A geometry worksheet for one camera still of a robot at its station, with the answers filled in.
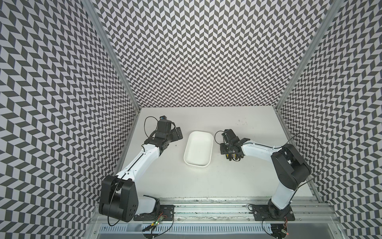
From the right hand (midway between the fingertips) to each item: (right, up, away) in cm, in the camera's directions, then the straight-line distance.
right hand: (224, 150), depth 95 cm
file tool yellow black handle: (+1, -3, -3) cm, 5 cm away
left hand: (-31, +11, -8) cm, 34 cm away
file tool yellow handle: (+7, -4, -4) cm, 9 cm away
